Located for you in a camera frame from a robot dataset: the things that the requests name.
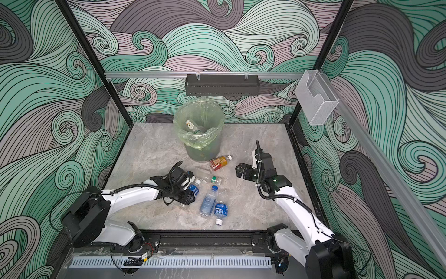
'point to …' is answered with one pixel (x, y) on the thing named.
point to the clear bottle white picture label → (191, 126)
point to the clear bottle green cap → (216, 180)
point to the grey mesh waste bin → (209, 153)
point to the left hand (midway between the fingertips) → (191, 197)
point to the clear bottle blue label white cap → (194, 186)
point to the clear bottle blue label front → (220, 211)
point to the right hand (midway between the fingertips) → (244, 169)
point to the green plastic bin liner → (205, 113)
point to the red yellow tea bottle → (220, 162)
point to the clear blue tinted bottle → (209, 202)
